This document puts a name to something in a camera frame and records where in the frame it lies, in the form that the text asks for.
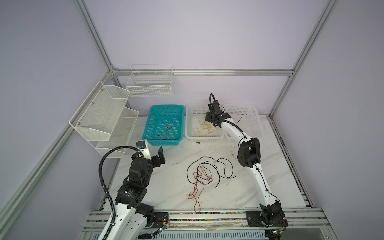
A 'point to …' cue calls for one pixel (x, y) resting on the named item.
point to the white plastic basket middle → (191, 122)
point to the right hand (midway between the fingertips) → (208, 114)
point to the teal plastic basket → (164, 125)
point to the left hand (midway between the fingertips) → (152, 150)
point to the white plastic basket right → (247, 116)
